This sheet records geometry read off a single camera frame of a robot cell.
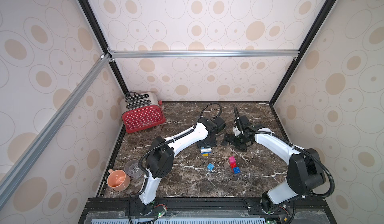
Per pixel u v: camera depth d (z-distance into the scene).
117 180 0.81
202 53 0.90
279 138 0.54
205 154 0.91
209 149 0.87
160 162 0.49
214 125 0.62
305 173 0.44
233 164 0.86
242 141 0.73
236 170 0.82
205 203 0.75
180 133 0.55
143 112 0.92
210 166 0.85
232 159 0.87
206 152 0.88
